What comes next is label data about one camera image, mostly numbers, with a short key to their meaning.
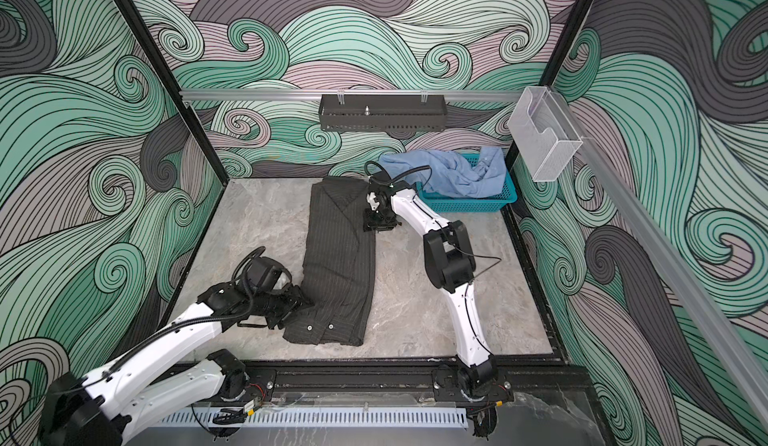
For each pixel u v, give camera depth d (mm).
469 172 1134
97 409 388
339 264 951
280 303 684
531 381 747
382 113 951
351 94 944
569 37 812
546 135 790
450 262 581
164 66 876
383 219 860
